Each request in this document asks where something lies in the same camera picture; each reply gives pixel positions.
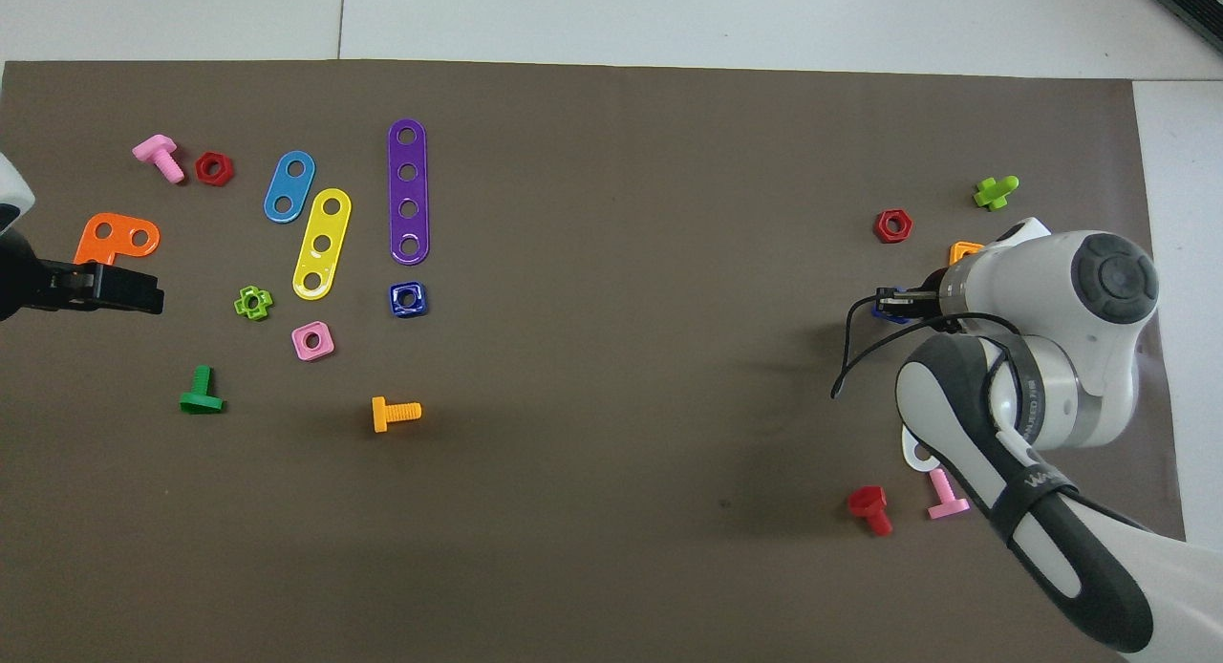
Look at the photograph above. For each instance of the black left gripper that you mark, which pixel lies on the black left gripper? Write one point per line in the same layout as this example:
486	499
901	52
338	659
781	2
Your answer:
24	281

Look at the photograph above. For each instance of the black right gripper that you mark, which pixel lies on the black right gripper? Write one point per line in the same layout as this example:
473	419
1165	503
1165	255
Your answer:
929	305

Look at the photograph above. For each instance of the blue plastic bolt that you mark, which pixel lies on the blue plastic bolt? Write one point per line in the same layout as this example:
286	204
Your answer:
890	318

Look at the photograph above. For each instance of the blue square plastic nut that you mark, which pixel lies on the blue square plastic nut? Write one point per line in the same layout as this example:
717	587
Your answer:
396	310

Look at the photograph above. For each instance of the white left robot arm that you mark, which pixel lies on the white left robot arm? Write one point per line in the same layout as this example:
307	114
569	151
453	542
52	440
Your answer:
11	200

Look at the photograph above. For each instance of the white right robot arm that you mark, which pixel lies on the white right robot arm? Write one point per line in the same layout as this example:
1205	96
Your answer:
1051	290

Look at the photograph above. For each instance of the orange three-hole plastic plate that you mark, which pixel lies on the orange three-hole plastic plate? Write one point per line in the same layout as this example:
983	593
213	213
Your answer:
119	233

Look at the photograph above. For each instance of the red hexagonal plastic nut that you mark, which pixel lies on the red hexagonal plastic nut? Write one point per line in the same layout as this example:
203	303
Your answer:
880	226
203	169

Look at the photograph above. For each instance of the orange square plastic nut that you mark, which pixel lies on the orange square plastic nut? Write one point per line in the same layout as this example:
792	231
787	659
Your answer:
960	250

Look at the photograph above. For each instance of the lime cross-shaped plastic nut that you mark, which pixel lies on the lime cross-shaped plastic nut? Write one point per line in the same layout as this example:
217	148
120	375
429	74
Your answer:
241	305

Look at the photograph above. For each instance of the green plastic bolt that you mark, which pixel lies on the green plastic bolt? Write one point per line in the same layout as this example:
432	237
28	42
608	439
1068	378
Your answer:
202	381

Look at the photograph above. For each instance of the pink plastic bolt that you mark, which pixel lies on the pink plastic bolt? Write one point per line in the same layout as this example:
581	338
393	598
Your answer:
153	149
946	505

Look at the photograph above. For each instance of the lime plastic bolt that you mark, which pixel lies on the lime plastic bolt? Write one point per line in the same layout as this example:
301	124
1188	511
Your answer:
994	194

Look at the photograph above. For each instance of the white curved five-hole strip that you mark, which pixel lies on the white curved five-hole strip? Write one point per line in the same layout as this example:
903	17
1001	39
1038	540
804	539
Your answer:
908	462

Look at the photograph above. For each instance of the blue two-hole plastic strip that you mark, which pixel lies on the blue two-hole plastic strip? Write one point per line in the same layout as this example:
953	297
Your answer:
289	186

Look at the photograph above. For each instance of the red plastic bolt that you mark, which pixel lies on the red plastic bolt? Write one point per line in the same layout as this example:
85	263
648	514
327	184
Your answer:
868	501

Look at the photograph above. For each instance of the pink square plastic nut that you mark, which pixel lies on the pink square plastic nut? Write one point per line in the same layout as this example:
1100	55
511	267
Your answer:
325	350

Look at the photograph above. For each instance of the yellow three-hole plastic strip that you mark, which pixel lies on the yellow three-hole plastic strip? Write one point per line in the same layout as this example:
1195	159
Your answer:
328	225

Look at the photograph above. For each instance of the purple four-hole plastic strip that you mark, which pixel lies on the purple four-hole plastic strip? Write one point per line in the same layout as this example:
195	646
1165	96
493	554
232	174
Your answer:
408	191

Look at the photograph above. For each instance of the orange plastic bolt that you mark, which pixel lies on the orange plastic bolt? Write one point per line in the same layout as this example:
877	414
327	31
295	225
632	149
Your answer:
401	413

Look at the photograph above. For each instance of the brown table mat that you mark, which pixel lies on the brown table mat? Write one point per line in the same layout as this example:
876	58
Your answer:
611	510

